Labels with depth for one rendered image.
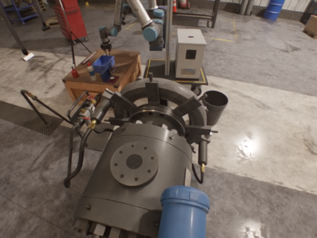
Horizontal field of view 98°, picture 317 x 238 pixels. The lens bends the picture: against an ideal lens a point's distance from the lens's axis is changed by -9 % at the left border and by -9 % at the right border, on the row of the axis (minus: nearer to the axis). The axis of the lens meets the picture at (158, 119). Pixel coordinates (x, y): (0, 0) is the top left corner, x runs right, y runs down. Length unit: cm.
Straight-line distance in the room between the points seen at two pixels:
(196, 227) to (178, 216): 6
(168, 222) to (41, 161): 184
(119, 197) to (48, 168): 146
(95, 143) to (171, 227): 160
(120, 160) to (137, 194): 16
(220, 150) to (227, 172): 27
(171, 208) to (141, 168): 22
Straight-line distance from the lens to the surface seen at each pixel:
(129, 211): 66
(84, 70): 242
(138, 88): 102
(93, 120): 110
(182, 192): 52
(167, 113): 102
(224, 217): 166
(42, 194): 196
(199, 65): 217
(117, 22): 209
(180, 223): 51
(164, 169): 74
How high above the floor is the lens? 153
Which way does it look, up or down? 48 degrees down
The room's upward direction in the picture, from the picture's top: straight up
